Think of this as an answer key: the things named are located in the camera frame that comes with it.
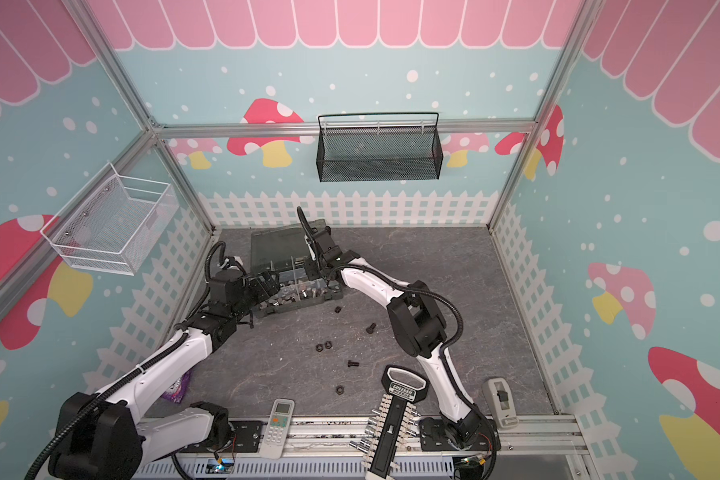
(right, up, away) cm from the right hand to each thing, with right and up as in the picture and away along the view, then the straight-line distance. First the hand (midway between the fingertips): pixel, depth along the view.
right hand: (310, 263), depth 94 cm
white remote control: (-4, -41, -20) cm, 46 cm away
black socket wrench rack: (+25, -41, -19) cm, 51 cm away
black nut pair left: (+4, -25, -5) cm, 26 cm away
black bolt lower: (+14, -29, -7) cm, 33 cm away
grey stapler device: (+52, -34, -18) cm, 65 cm away
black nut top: (+8, -15, +2) cm, 17 cm away
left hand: (-10, -6, -9) cm, 15 cm away
